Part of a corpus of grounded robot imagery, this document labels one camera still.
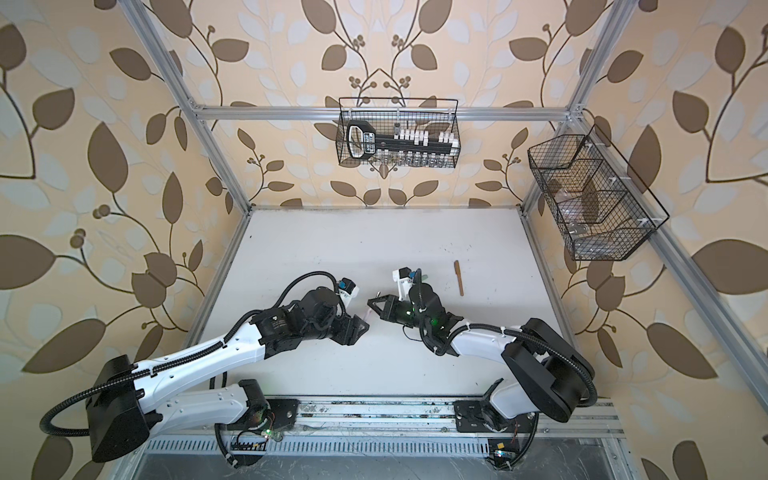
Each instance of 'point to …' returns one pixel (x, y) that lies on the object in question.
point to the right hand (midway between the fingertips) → (368, 306)
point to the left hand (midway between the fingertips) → (363, 322)
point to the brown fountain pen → (457, 270)
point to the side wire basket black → (599, 216)
